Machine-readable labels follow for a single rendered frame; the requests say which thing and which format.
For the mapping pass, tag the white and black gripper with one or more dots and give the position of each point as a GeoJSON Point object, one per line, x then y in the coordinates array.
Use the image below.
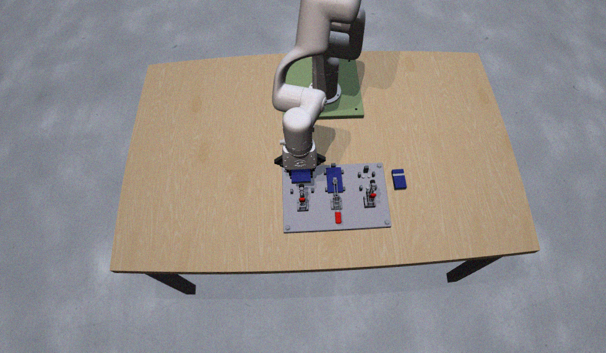
{"type": "Point", "coordinates": [294, 162]}

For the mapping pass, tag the toggle clamp with red handle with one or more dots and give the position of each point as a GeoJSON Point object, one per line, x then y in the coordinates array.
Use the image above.
{"type": "Point", "coordinates": [336, 204]}
{"type": "Point", "coordinates": [369, 203]}
{"type": "Point", "coordinates": [302, 203]}

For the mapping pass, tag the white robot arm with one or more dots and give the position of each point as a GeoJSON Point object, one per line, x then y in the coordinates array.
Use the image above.
{"type": "Point", "coordinates": [319, 37]}

